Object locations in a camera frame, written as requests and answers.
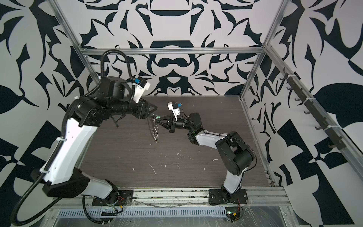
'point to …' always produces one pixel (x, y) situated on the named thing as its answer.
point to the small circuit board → (232, 213)
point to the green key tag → (158, 117)
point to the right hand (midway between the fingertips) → (157, 123)
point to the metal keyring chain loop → (154, 130)
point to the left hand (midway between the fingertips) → (151, 101)
